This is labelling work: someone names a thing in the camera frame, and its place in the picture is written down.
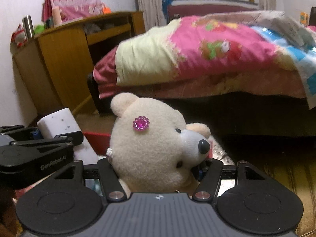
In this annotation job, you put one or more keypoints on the pink cloth covered box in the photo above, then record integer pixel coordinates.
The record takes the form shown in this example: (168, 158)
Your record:
(72, 9)

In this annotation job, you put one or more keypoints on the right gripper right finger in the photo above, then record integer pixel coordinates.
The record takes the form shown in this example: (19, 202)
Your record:
(208, 174)

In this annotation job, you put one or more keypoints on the pink floral quilt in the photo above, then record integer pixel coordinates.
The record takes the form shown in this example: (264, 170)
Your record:
(193, 47)

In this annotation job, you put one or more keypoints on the pink candle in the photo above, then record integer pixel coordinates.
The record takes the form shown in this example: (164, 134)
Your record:
(57, 19)

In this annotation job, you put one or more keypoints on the green plush toy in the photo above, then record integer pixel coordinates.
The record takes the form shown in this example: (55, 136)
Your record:
(38, 29)

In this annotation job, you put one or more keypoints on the dark red headboard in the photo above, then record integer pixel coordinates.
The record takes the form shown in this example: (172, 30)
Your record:
(178, 11)

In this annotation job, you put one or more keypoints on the red cardboard box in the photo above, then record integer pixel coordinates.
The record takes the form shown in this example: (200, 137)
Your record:
(98, 141)

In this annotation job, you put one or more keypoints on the blue white patchwork sheet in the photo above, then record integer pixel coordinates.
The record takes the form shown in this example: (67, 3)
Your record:
(303, 60)

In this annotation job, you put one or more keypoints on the red santa doll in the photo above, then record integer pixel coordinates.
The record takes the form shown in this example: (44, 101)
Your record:
(18, 37)

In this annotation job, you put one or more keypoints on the wooden cabinet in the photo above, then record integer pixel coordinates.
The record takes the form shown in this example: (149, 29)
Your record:
(55, 64)

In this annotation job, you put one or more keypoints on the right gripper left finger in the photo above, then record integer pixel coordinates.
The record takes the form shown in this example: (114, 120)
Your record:
(111, 187)

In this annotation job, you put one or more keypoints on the steel thermos bottle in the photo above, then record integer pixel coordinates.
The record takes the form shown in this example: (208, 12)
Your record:
(28, 27)

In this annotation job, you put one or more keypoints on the white foam block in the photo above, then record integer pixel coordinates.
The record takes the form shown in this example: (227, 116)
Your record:
(63, 122)

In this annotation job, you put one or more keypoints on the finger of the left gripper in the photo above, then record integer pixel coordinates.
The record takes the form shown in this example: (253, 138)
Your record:
(5, 129)
(75, 138)

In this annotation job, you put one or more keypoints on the beige teddy bear plush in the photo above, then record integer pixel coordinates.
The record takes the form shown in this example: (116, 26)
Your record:
(152, 148)

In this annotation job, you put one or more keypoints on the floral satin tablecloth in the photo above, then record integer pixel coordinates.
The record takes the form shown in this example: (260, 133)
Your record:
(217, 152)

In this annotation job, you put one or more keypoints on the beige curtain left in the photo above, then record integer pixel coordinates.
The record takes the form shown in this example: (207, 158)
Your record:
(152, 13)

